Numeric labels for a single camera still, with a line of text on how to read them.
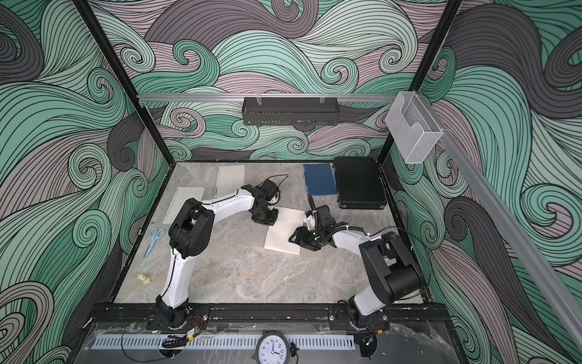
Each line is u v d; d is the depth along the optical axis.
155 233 0.92
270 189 0.81
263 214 0.83
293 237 0.85
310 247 0.81
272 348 0.66
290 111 0.95
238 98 0.93
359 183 1.14
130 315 0.74
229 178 1.15
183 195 1.07
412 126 0.79
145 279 0.79
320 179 1.14
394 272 0.44
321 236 0.69
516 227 0.51
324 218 0.74
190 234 0.55
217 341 0.70
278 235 0.92
